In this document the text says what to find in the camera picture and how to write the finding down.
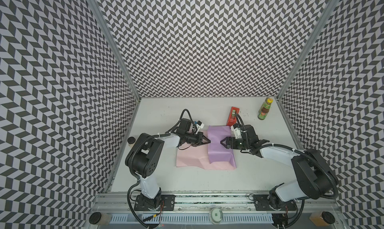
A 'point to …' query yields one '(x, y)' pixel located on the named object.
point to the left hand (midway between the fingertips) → (210, 142)
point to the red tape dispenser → (232, 117)
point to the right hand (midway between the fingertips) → (225, 146)
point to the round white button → (216, 216)
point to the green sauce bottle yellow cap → (264, 108)
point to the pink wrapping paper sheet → (213, 155)
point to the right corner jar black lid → (328, 217)
